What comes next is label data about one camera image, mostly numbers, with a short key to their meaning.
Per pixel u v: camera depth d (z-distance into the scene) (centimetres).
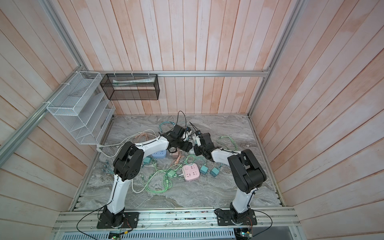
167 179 86
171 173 86
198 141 87
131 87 104
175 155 94
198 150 88
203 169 88
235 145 101
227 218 73
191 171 88
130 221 73
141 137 104
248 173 49
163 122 117
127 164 56
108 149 101
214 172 88
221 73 183
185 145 90
